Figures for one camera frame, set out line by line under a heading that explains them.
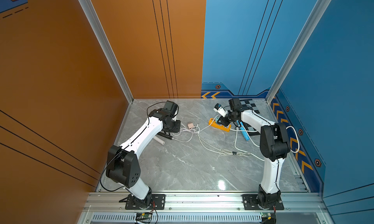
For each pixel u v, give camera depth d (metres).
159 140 0.95
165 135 0.95
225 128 1.00
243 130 0.98
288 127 0.97
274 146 0.54
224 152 0.89
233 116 0.77
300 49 0.87
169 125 0.71
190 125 1.02
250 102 1.14
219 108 0.89
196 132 0.99
